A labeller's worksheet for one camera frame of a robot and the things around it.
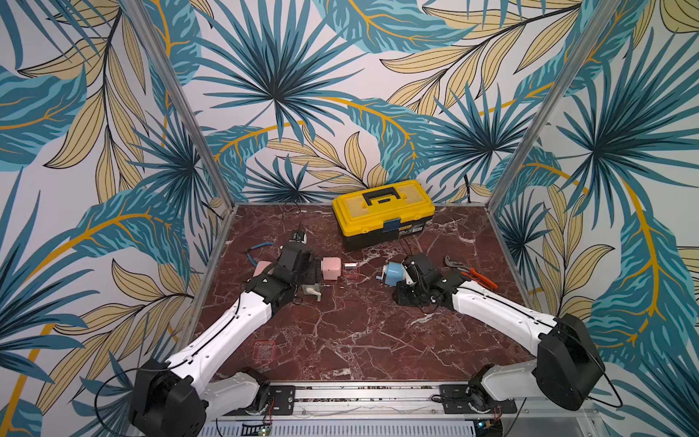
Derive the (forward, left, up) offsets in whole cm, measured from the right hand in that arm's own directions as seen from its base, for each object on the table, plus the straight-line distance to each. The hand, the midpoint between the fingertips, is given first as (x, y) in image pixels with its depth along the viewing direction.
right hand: (396, 295), depth 85 cm
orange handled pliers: (+12, -30, -8) cm, 33 cm away
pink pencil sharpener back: (+11, +20, -1) cm, 23 cm away
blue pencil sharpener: (+9, -1, -1) cm, 9 cm away
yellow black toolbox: (+27, +3, +9) cm, 28 cm away
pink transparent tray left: (-13, +41, -8) cm, 43 cm away
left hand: (+6, +28, +9) cm, 30 cm away
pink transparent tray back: (+15, +14, -8) cm, 22 cm away
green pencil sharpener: (+4, +26, -2) cm, 27 cm away
